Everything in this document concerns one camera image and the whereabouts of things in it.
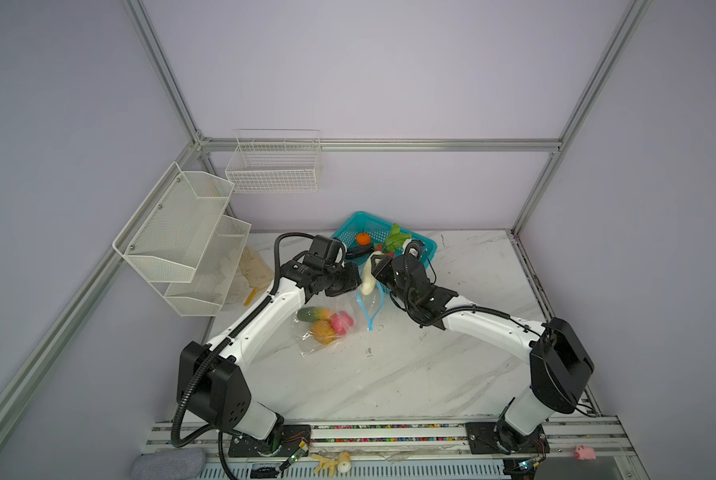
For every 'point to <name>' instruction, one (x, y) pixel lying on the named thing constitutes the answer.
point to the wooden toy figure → (342, 463)
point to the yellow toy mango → (323, 331)
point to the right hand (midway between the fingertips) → (369, 259)
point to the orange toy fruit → (363, 239)
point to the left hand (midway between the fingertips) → (361, 282)
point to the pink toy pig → (584, 453)
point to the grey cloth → (176, 463)
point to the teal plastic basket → (377, 228)
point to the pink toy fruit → (341, 321)
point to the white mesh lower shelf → (204, 295)
